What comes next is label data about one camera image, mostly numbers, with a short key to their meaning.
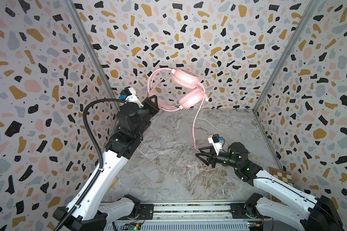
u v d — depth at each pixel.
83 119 0.42
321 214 0.40
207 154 0.64
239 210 0.73
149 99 0.59
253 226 0.72
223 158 0.64
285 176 0.84
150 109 0.54
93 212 0.38
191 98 0.52
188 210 0.76
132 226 0.70
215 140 0.64
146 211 0.73
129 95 0.52
